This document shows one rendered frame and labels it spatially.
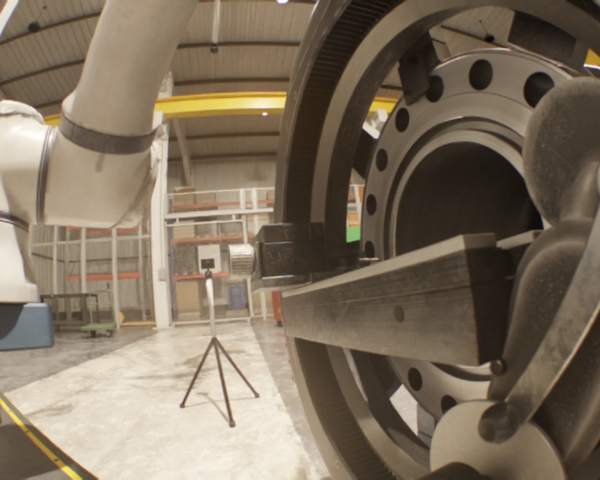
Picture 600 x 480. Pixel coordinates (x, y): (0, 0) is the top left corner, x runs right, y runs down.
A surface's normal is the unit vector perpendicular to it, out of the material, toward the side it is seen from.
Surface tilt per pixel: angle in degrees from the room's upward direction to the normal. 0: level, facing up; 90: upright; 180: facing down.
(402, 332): 90
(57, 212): 152
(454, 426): 90
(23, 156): 93
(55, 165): 103
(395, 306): 90
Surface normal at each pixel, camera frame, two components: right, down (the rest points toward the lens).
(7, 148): 0.68, -0.20
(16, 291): 0.99, -0.11
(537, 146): -0.95, 0.05
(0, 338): 0.90, -0.16
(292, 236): 0.29, -0.22
